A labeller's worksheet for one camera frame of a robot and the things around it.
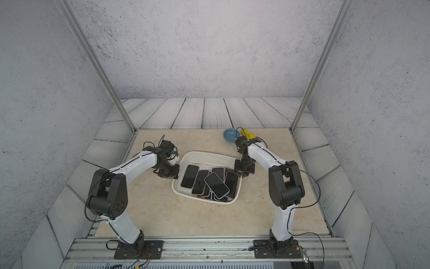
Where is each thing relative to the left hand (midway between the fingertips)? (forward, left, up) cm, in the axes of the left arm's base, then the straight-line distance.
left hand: (179, 176), depth 91 cm
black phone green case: (-6, -20, 0) cm, 20 cm away
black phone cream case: (+3, -4, -5) cm, 7 cm away
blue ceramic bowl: (+32, -29, -3) cm, 44 cm away
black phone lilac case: (+2, -22, +1) cm, 22 cm away
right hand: (0, -32, +2) cm, 32 cm away
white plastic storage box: (+12, -13, -4) cm, 18 cm away
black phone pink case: (-1, -28, -4) cm, 28 cm away
